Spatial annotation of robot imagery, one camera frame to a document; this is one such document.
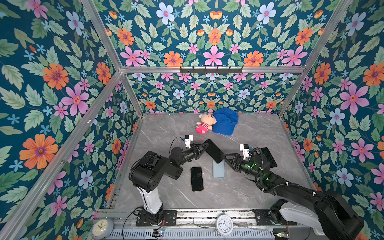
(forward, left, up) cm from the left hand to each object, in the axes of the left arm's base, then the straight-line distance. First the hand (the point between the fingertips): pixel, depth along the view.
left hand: (210, 144), depth 78 cm
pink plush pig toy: (+27, -1, -12) cm, 30 cm away
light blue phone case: (-6, -5, -20) cm, 22 cm away
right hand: (-7, -7, -3) cm, 10 cm away
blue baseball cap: (+31, -16, -16) cm, 38 cm away
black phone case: (0, -39, -20) cm, 44 cm away
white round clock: (-35, -4, -16) cm, 39 cm away
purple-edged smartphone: (-12, +8, -19) cm, 24 cm away
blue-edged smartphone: (-2, -2, -4) cm, 5 cm away
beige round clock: (-33, +53, -16) cm, 64 cm away
